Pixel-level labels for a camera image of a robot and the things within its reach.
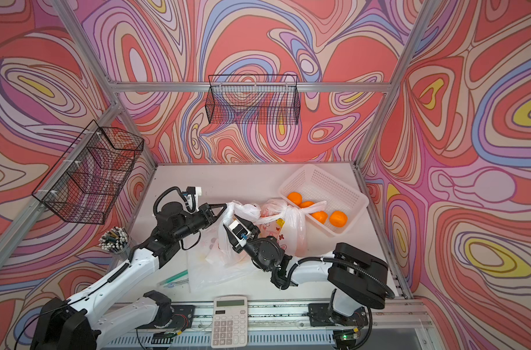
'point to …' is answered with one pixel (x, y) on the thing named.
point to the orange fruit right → (295, 197)
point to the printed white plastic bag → (282, 221)
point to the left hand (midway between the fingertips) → (229, 208)
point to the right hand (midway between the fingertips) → (231, 225)
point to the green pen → (185, 273)
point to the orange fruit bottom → (338, 219)
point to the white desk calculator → (230, 321)
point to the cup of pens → (115, 240)
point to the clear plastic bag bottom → (214, 262)
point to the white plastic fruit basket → (313, 184)
